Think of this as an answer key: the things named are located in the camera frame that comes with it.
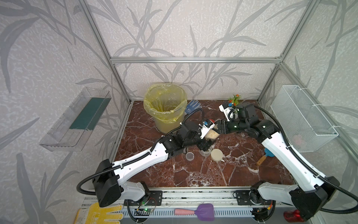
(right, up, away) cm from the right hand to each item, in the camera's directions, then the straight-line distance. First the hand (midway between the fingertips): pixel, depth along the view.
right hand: (213, 125), depth 71 cm
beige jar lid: (+6, -21, +18) cm, 28 cm away
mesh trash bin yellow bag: (-29, +13, +30) cm, 44 cm away
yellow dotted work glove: (-59, -45, -2) cm, 75 cm away
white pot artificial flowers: (+21, +15, +28) cm, 38 cm away
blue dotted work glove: (-8, +13, +48) cm, 50 cm away
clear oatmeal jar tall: (-1, -5, -2) cm, 5 cm away
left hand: (-1, -6, 0) cm, 6 cm away
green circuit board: (-35, -44, 0) cm, 56 cm away
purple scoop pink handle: (-4, -44, -1) cm, 44 cm away
